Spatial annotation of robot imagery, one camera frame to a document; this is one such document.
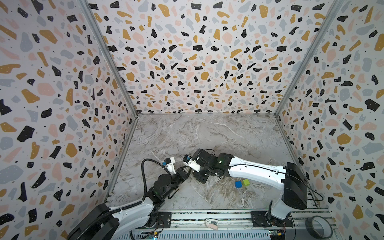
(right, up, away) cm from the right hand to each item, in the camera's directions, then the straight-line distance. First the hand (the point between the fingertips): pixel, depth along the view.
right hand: (191, 173), depth 76 cm
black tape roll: (+62, -26, -3) cm, 68 cm away
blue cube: (+26, -9, +9) cm, 29 cm away
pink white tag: (+10, -23, -5) cm, 25 cm away
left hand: (+1, +4, +1) cm, 4 cm away
